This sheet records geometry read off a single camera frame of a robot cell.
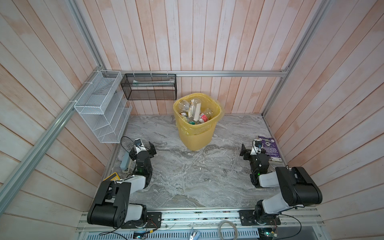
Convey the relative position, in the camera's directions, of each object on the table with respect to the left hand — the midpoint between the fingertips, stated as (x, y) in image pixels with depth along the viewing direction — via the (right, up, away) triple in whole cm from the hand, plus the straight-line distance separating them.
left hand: (143, 146), depth 88 cm
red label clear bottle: (+38, +19, 0) cm, 43 cm away
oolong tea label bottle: (+31, +22, +2) cm, 39 cm away
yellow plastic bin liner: (+40, +27, +3) cm, 49 cm away
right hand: (+66, +1, +3) cm, 67 cm away
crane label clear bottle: (+25, +24, -3) cm, 35 cm away
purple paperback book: (+83, -1, +10) cm, 84 cm away
